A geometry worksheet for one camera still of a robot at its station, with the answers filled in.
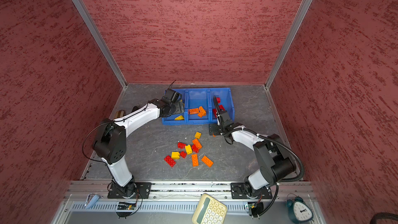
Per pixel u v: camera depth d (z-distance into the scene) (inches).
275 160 17.6
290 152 16.0
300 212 25.9
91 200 27.4
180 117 38.8
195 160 32.7
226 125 28.4
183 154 33.3
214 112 35.8
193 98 43.2
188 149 33.7
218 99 42.8
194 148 34.2
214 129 32.7
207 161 32.7
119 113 39.5
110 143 18.9
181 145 34.4
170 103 28.6
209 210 26.5
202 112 39.5
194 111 40.7
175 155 33.0
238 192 29.1
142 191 29.1
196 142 35.3
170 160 32.6
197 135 36.5
